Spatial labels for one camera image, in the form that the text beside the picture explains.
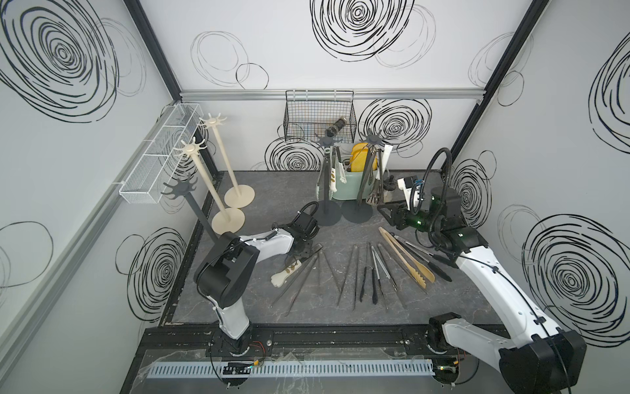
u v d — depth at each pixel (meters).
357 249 0.94
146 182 0.71
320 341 0.75
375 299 0.82
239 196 1.11
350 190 1.04
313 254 0.92
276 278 0.85
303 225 0.76
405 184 0.65
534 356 0.37
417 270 0.88
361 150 1.00
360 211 1.05
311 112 0.96
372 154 0.75
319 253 0.93
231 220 1.02
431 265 0.88
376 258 0.91
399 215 0.64
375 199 0.91
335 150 0.75
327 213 1.05
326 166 0.79
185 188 0.62
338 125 0.92
